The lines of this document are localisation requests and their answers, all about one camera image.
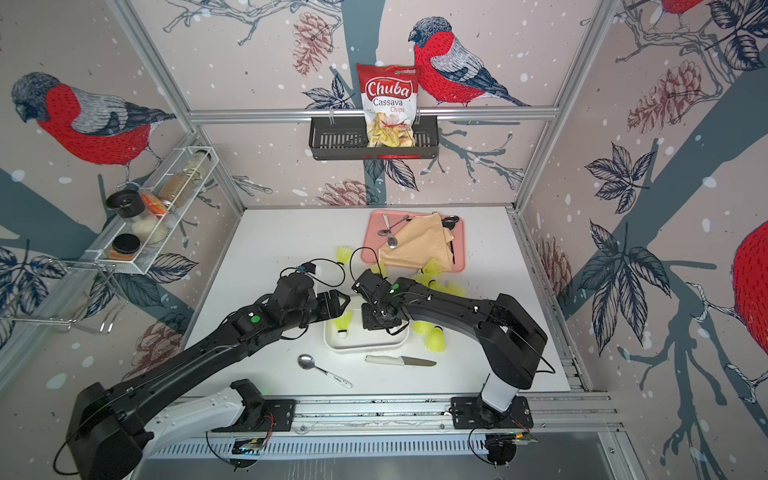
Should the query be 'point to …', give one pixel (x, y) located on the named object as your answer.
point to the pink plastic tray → (379, 226)
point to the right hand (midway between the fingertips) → (369, 322)
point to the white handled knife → (402, 360)
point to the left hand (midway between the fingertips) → (347, 296)
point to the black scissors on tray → (450, 221)
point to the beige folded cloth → (422, 238)
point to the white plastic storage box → (359, 339)
